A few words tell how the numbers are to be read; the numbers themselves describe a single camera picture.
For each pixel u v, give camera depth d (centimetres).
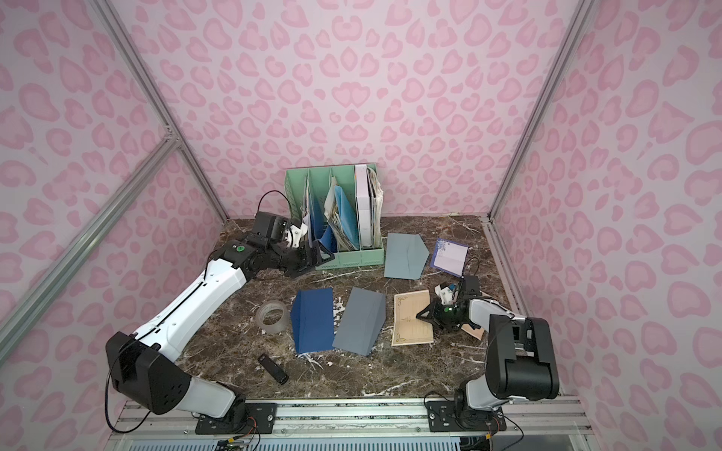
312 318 93
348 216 95
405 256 107
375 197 90
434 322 81
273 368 81
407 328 88
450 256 108
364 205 93
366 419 75
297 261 68
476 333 86
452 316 77
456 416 68
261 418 74
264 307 92
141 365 40
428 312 84
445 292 86
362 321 91
